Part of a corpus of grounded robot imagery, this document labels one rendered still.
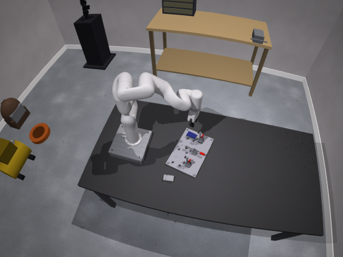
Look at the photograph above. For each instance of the blue flat plate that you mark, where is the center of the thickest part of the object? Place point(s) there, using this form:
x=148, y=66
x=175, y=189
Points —
x=191, y=135

